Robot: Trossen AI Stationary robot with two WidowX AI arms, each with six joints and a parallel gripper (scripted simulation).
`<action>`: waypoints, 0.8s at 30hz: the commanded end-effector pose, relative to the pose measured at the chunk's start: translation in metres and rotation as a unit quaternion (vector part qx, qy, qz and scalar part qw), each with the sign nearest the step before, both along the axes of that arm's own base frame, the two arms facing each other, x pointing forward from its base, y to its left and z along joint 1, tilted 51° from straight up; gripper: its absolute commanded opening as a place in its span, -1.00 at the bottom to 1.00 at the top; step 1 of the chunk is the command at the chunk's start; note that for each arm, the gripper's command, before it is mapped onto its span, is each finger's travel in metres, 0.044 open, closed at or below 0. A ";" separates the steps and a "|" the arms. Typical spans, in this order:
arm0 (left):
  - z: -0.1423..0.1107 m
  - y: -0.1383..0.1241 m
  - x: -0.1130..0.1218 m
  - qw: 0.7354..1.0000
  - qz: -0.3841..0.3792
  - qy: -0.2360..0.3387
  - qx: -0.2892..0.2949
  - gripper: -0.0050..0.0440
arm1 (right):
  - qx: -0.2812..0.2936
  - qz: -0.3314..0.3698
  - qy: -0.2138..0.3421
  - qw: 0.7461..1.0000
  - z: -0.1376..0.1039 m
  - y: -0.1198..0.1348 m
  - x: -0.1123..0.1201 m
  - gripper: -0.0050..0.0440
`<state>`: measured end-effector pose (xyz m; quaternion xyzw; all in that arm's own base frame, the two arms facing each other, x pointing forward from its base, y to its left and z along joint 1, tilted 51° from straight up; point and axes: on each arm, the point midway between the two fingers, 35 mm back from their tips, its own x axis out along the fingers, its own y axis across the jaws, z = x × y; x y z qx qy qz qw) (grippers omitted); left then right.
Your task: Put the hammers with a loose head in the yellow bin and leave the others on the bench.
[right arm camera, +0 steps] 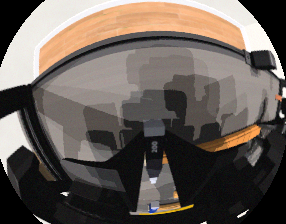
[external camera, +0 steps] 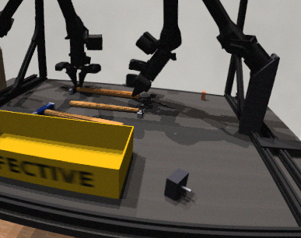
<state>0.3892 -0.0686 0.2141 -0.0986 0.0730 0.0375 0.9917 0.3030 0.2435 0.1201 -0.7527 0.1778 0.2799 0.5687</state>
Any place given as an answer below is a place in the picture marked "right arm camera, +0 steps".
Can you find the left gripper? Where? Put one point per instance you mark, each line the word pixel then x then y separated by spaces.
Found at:
pixel 269 124

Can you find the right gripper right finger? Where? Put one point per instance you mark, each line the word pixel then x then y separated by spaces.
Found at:
pixel 192 167

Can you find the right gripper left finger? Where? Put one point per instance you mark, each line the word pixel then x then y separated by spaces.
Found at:
pixel 122 172

